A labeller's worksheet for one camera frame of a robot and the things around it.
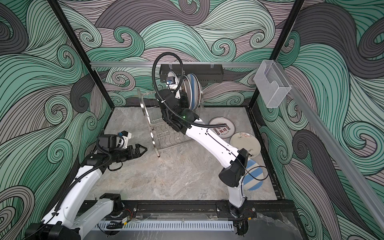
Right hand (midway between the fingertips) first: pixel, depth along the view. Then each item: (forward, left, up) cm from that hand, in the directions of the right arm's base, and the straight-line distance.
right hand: (182, 92), depth 69 cm
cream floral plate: (-1, -42, -42) cm, 60 cm away
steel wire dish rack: (0, +15, -37) cm, 40 cm away
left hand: (-17, +23, -25) cm, 38 cm away
